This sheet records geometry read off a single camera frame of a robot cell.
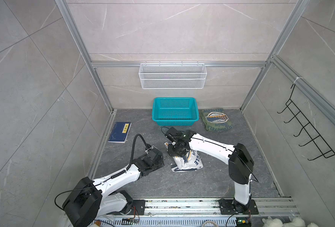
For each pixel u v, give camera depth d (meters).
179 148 0.61
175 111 1.18
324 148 0.60
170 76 1.01
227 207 0.73
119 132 1.04
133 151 0.61
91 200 0.40
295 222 0.66
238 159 0.52
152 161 0.65
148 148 0.76
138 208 0.73
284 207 0.76
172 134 0.68
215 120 1.07
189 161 0.84
